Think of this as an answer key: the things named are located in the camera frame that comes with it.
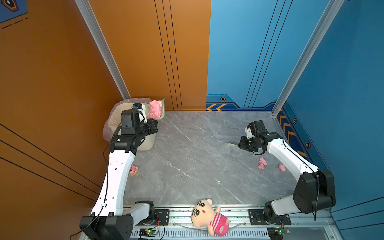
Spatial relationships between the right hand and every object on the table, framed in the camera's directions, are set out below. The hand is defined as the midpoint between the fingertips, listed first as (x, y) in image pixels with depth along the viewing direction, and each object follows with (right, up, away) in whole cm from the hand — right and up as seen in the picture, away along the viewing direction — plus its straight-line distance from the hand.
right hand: (238, 145), depth 87 cm
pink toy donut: (-62, -15, 0) cm, 63 cm away
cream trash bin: (-55, 0, +10) cm, 56 cm away
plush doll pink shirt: (-21, -29, -20) cm, 41 cm away
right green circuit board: (+14, -40, -16) cm, 45 cm away
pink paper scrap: (+17, -11, +5) cm, 21 cm away
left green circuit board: (-47, -40, -16) cm, 64 cm away
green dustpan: (-49, +20, -12) cm, 55 cm away
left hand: (-44, +14, -14) cm, 49 cm away
